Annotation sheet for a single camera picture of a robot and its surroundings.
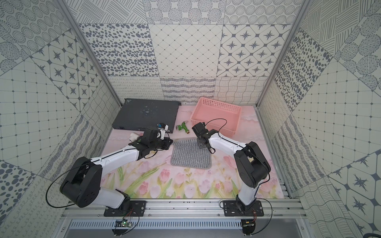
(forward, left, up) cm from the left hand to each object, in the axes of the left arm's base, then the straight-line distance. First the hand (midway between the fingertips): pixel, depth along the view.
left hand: (170, 136), depth 89 cm
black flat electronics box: (+25, +30, -9) cm, 40 cm away
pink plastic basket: (+24, -33, -9) cm, 42 cm away
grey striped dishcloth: (-6, -10, -11) cm, 16 cm away
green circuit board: (-43, +19, -12) cm, 49 cm away
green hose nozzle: (+15, -6, -10) cm, 19 cm away
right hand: (0, -23, -6) cm, 24 cm away
